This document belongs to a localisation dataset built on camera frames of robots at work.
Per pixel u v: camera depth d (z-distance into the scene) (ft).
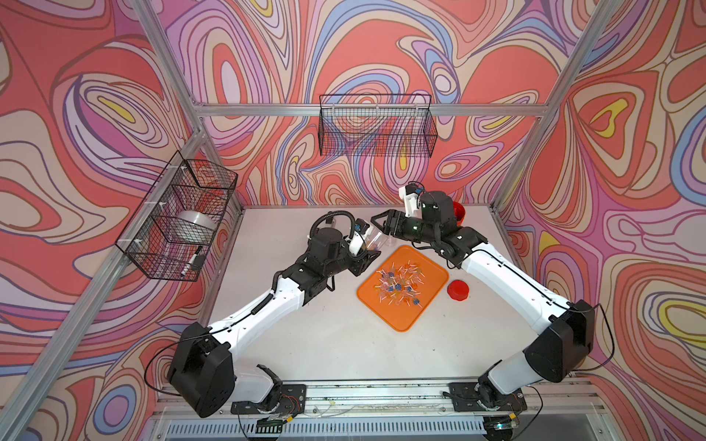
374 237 2.39
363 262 2.22
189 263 2.36
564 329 1.34
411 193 2.23
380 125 3.14
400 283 3.13
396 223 2.14
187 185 2.45
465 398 2.40
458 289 2.89
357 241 2.14
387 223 2.18
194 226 2.31
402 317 2.91
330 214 1.80
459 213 3.33
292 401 2.37
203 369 1.32
